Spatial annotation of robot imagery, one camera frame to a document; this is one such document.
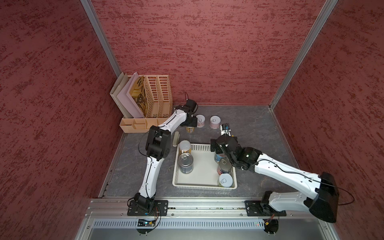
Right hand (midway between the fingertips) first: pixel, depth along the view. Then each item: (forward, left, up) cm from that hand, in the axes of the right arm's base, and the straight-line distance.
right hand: (218, 142), depth 79 cm
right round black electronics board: (-36, -23, -19) cm, 47 cm away
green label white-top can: (-16, -3, -12) cm, 21 cm away
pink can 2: (+24, -2, -13) cm, 27 cm away
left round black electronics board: (-34, +38, -19) cm, 54 cm away
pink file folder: (+27, +55, +7) cm, 62 cm away
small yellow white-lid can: (+20, +16, -15) cm, 30 cm away
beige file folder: (+39, +59, +13) cm, 72 cm away
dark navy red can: (-10, -3, -9) cm, 14 cm away
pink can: (+25, +8, -12) cm, 29 cm away
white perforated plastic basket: (-12, +8, -20) cm, 25 cm away
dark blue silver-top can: (-9, +18, -6) cm, 21 cm away
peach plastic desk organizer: (+49, +41, -8) cm, 64 cm away
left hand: (+21, +16, -12) cm, 29 cm away
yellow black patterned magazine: (+37, +51, +4) cm, 63 cm away
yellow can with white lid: (0, +19, -4) cm, 19 cm away
